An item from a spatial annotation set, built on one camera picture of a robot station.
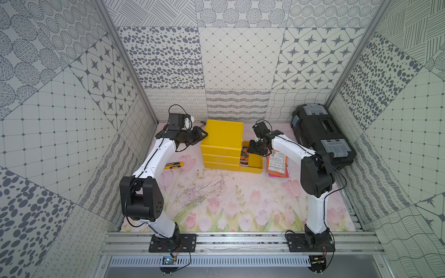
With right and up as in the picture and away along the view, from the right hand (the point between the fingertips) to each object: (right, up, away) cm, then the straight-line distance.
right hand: (252, 152), depth 97 cm
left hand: (-26, +11, -12) cm, 30 cm away
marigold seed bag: (-5, -5, +4) cm, 8 cm away
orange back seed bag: (+14, -7, +1) cm, 16 cm away
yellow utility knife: (-45, -8, +1) cm, 46 cm away
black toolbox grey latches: (+35, +15, 0) cm, 38 cm away
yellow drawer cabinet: (-17, +5, -19) cm, 27 cm away
